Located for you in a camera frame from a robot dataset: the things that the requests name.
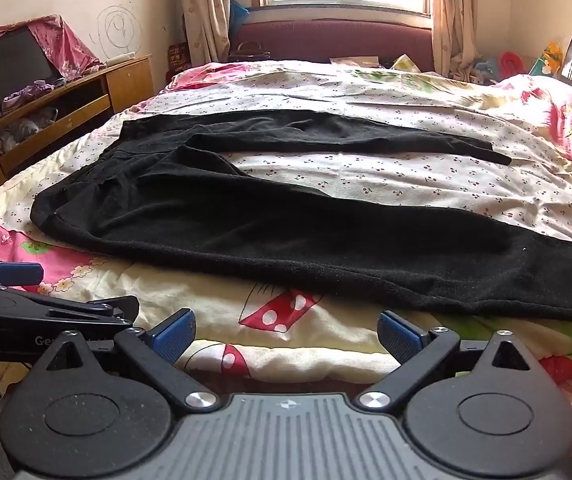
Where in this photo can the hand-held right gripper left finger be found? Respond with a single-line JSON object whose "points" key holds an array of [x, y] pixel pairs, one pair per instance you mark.
{"points": [[176, 336]]}

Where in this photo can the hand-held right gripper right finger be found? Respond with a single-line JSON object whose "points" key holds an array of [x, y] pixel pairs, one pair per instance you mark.
{"points": [[400, 336]]}

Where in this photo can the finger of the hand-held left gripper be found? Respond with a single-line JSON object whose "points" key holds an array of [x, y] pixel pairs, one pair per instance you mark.
{"points": [[16, 274], [126, 307]]}

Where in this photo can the black pants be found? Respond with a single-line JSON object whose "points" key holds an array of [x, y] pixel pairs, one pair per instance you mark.
{"points": [[216, 230]]}

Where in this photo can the colourful cartoon quilt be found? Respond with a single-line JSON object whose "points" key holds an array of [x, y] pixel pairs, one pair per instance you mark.
{"points": [[216, 290]]}

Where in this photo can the grey clothes bundle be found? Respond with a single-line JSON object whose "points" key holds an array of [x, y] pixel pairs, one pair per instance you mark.
{"points": [[26, 130]]}

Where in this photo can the cherry print sheet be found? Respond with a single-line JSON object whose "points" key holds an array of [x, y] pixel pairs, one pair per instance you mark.
{"points": [[390, 180]]}

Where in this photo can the purple cloth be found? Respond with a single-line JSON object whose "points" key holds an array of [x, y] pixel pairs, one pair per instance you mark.
{"points": [[28, 94]]}

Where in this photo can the black television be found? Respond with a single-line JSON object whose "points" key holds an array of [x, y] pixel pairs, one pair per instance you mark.
{"points": [[11, 70]]}

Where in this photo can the wooden cabinet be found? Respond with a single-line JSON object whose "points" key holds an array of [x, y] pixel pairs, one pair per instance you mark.
{"points": [[126, 85]]}

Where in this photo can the pink floral cloth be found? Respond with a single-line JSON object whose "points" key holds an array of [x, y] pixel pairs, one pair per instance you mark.
{"points": [[71, 45]]}

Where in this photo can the white object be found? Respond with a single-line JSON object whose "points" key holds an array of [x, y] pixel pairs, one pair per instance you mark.
{"points": [[121, 58]]}

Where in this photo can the red box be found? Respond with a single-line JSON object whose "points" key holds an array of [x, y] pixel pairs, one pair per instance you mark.
{"points": [[179, 57]]}

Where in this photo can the yellow green packet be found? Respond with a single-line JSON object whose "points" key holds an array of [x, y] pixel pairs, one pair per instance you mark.
{"points": [[405, 64]]}

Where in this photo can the blue cloth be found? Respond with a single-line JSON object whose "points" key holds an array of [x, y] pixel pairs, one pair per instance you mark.
{"points": [[484, 70]]}

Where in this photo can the dark handbag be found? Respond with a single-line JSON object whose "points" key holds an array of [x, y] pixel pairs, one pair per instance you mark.
{"points": [[251, 52]]}

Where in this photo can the maroon padded bench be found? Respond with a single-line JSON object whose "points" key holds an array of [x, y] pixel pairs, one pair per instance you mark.
{"points": [[336, 40]]}

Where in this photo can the beige patterned curtain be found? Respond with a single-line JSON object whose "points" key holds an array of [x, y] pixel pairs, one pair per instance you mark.
{"points": [[203, 5], [453, 10]]}

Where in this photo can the colourful toy packet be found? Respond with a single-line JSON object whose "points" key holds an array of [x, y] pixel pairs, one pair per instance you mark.
{"points": [[548, 60]]}

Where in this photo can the blue plastic bag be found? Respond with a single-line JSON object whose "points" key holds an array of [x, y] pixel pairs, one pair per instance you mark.
{"points": [[238, 15]]}

